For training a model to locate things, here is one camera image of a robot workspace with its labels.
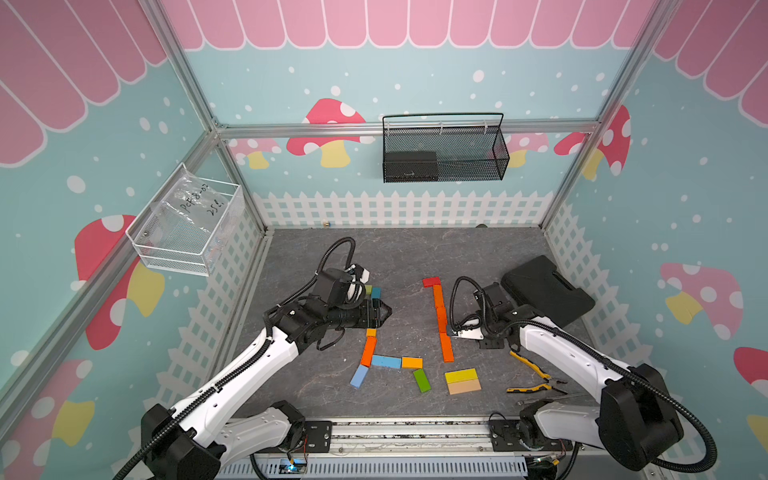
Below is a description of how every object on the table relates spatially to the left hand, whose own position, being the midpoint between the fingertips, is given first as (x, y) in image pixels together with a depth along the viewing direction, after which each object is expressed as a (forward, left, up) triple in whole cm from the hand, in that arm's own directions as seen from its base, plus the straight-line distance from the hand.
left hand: (380, 317), depth 74 cm
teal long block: (+19, +2, -19) cm, 27 cm away
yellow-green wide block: (-8, -22, -19) cm, 30 cm away
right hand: (+5, -30, -14) cm, 33 cm away
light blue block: (-9, +6, -19) cm, 22 cm away
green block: (-9, -12, -19) cm, 24 cm away
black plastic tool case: (+20, -51, -15) cm, 57 cm away
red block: (+24, -16, -20) cm, 35 cm away
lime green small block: (+21, +6, -19) cm, 29 cm away
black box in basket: (+45, -8, +14) cm, 47 cm away
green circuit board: (-29, +19, -22) cm, 41 cm away
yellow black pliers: (-10, -46, -18) cm, 50 cm away
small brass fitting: (+54, +26, -21) cm, 63 cm away
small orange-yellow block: (-5, -9, -19) cm, 21 cm away
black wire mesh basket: (+49, -18, +15) cm, 54 cm away
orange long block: (-1, +4, -19) cm, 20 cm away
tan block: (-11, -21, -19) cm, 31 cm away
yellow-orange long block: (+5, +4, -19) cm, 20 cm away
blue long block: (-4, -2, -19) cm, 19 cm away
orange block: (+18, -18, -18) cm, 31 cm away
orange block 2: (0, -20, -20) cm, 28 cm away
